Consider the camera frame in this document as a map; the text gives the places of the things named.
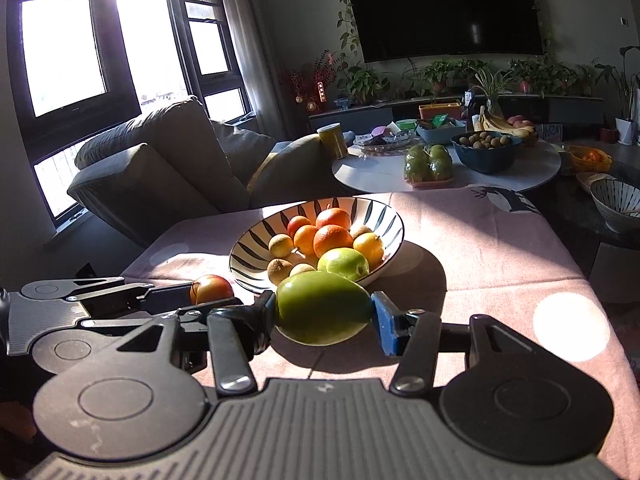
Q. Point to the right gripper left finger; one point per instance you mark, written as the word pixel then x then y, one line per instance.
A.
pixel 235 336

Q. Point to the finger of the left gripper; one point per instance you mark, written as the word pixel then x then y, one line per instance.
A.
pixel 200 312
pixel 166 297

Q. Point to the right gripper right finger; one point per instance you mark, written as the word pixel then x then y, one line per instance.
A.
pixel 411 336

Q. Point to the red yellow apple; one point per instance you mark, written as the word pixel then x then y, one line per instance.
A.
pixel 210 287

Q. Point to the green apple with stem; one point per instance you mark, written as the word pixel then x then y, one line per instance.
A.
pixel 319 308

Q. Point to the green mango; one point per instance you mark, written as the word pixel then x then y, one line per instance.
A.
pixel 345 262

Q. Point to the small orange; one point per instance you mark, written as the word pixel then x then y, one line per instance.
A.
pixel 304 239

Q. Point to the dark red apple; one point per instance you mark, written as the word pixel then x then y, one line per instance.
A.
pixel 296 223

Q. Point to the brown kiwi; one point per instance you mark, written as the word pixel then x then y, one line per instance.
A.
pixel 278 270

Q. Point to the large orange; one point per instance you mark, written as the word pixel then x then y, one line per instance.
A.
pixel 334 217

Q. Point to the packed green fruits tray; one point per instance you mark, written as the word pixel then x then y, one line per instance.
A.
pixel 428 166

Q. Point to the striped ceramic fruit bowl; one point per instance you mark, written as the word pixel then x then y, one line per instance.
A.
pixel 250 255

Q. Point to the pink deer tablecloth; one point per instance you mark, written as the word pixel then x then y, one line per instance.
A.
pixel 464 253

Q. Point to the grey sofa armchair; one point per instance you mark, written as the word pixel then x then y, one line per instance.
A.
pixel 172 164

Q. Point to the grey yellow cushion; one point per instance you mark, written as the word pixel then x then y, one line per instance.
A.
pixel 301 171

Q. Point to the glass snack plate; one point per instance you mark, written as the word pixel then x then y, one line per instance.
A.
pixel 384 143

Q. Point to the dark blue nut bowl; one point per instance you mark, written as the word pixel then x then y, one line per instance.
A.
pixel 486 152

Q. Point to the blue rectangular tray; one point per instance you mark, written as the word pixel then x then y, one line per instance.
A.
pixel 440 135

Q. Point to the yellow tin canister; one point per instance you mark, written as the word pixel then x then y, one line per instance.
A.
pixel 332 139

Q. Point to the orange box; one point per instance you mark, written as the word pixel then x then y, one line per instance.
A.
pixel 431 110

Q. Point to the banana bunch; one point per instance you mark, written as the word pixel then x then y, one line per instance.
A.
pixel 488 122

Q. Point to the small striped bowl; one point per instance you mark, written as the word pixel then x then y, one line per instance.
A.
pixel 618 204

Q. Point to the orange basket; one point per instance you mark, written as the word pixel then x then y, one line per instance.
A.
pixel 586 159

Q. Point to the red flower decoration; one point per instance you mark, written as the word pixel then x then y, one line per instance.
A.
pixel 310 84

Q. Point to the white potted tall plant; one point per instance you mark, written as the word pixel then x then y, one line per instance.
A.
pixel 625 87

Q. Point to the wall mounted black television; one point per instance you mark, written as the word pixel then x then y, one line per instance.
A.
pixel 394 29

